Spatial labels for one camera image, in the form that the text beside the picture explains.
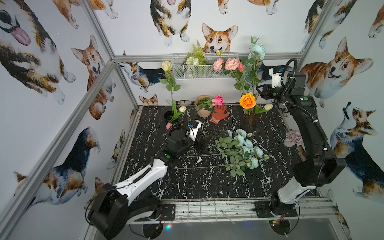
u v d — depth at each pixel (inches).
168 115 35.8
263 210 28.9
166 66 34.7
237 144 37.4
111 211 15.6
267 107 31.3
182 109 32.2
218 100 27.0
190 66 33.4
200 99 44.6
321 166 16.3
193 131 26.0
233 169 34.5
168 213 29.0
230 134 38.4
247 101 29.0
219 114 45.3
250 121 38.5
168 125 34.7
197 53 32.0
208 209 29.5
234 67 30.3
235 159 35.3
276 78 26.4
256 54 29.2
